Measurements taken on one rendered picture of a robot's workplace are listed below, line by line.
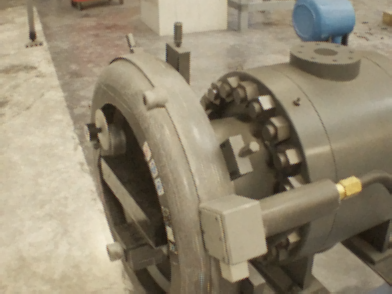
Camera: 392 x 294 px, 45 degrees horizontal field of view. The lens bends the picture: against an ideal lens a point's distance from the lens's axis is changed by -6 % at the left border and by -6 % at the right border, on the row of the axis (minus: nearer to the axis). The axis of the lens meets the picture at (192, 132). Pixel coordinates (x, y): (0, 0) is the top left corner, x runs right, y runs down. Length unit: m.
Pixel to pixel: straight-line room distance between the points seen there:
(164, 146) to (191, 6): 4.16
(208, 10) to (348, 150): 4.02
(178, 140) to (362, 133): 0.54
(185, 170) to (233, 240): 0.18
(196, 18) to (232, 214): 4.34
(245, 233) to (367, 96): 0.64
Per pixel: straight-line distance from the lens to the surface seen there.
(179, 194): 0.99
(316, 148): 1.24
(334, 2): 1.72
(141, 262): 1.19
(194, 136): 1.00
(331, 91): 1.36
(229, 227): 0.90
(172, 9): 5.05
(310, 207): 1.00
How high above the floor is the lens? 1.35
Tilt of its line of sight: 26 degrees down
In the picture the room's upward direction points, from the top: 1 degrees counter-clockwise
